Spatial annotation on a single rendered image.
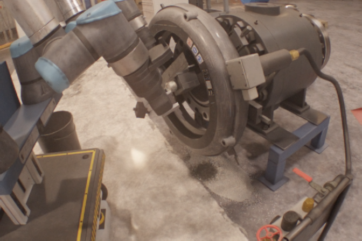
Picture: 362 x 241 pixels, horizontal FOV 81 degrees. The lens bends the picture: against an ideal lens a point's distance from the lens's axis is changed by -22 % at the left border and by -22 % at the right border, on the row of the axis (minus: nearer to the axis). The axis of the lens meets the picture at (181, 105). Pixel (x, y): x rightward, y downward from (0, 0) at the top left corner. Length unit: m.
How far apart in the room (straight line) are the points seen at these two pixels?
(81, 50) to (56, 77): 0.07
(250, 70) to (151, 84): 0.39
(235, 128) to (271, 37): 0.50
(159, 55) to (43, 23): 0.29
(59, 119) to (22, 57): 0.90
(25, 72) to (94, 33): 0.64
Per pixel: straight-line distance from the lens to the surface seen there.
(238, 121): 1.01
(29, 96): 1.13
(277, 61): 0.99
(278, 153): 1.37
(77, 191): 1.21
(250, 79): 0.87
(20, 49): 1.10
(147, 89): 0.60
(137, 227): 1.39
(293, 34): 1.43
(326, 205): 0.73
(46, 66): 0.53
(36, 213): 1.21
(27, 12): 0.64
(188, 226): 1.35
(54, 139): 1.64
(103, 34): 0.52
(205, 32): 0.99
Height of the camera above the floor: 1.11
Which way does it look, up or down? 28 degrees down
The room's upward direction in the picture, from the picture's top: 7 degrees counter-clockwise
